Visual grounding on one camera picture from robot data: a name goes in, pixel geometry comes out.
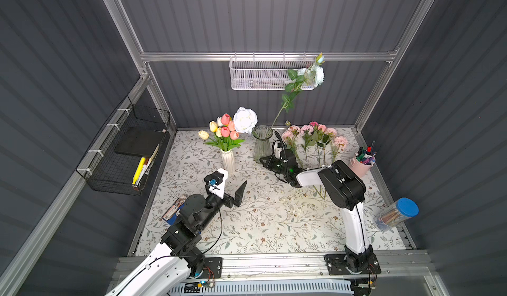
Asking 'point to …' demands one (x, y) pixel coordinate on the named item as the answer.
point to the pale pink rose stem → (341, 143)
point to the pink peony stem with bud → (290, 135)
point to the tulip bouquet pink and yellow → (224, 136)
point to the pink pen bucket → (362, 162)
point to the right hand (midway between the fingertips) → (261, 158)
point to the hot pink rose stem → (314, 125)
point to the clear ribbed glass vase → (262, 134)
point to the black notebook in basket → (140, 141)
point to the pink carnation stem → (305, 131)
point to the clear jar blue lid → (396, 214)
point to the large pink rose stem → (331, 133)
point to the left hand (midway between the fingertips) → (235, 178)
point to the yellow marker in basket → (138, 170)
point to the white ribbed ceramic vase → (228, 160)
